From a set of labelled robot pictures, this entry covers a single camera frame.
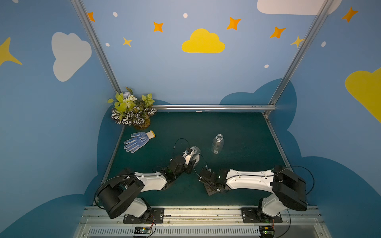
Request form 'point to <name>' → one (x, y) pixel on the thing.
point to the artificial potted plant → (128, 111)
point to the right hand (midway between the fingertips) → (210, 186)
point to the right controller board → (266, 231)
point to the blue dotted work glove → (138, 140)
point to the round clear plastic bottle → (217, 143)
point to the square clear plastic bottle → (196, 154)
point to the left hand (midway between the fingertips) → (192, 157)
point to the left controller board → (142, 230)
